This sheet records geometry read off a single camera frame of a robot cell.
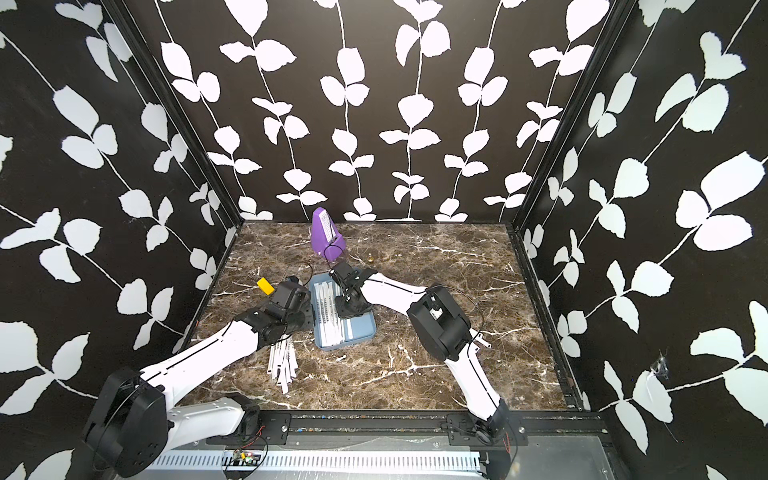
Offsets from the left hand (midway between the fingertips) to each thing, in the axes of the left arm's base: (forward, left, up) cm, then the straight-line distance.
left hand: (313, 309), depth 87 cm
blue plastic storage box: (-4, -12, -7) cm, 14 cm away
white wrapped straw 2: (-14, +8, -8) cm, 18 cm away
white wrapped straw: (-12, +6, -8) cm, 16 cm away
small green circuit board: (-35, +14, -8) cm, 38 cm away
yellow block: (+14, +20, -7) cm, 25 cm away
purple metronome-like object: (+27, -1, 0) cm, 27 cm away
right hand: (+3, -7, -6) cm, 10 cm away
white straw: (+12, -4, -8) cm, 15 cm away
